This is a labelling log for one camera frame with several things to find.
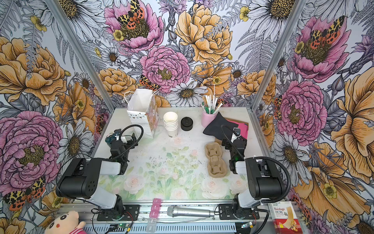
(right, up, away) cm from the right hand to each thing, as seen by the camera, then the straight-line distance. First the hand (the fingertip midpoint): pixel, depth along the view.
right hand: (232, 137), depth 94 cm
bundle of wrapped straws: (-11, +21, +10) cm, 26 cm away
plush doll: (-81, -35, -28) cm, 93 cm away
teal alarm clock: (-77, -1, -2) cm, 77 cm away
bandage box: (+18, -34, -24) cm, 45 cm away
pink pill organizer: (-44, -35, -21) cm, 60 cm away
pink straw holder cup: (-15, +12, +9) cm, 21 cm away
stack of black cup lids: (-29, +9, +11) cm, 32 cm away
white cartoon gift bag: (-53, +16, -10) cm, 56 cm away
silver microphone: (-34, -33, -23) cm, 52 cm away
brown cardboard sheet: (-8, -2, +2) cm, 9 cm away
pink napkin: (+10, +6, +8) cm, 15 cm away
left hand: (-66, 0, -1) cm, 66 cm away
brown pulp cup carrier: (-10, -17, -7) cm, 21 cm away
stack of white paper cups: (-38, +9, -4) cm, 39 cm away
